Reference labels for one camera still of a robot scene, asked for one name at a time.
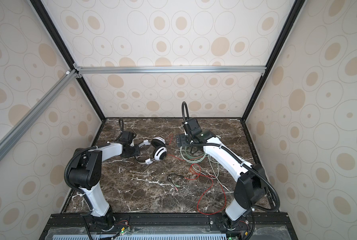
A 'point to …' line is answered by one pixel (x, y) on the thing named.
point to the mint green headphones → (190, 160)
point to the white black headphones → (160, 151)
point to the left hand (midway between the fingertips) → (141, 148)
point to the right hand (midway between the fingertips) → (185, 137)
